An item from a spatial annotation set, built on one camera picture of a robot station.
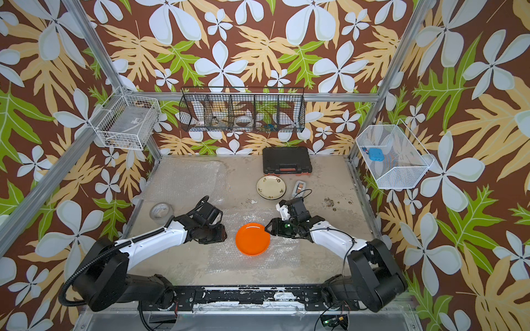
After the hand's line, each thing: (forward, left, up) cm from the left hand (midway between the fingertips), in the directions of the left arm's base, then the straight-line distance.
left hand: (226, 234), depth 87 cm
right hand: (+1, -18, +3) cm, 18 cm away
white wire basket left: (+36, +42, +31) cm, 64 cm away
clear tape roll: (+12, +32, -3) cm, 35 cm away
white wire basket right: (+24, -71, +23) cm, 78 cm away
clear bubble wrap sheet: (-8, -1, -3) cm, 9 cm away
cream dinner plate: (+27, -20, -3) cm, 34 cm away
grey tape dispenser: (+24, -34, +2) cm, 42 cm away
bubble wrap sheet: (+30, +27, -3) cm, 41 cm away
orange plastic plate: (-1, -11, -3) cm, 12 cm away
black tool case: (+47, -29, -3) cm, 55 cm away
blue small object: (+26, -64, +23) cm, 73 cm away
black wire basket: (+51, -6, +28) cm, 58 cm away
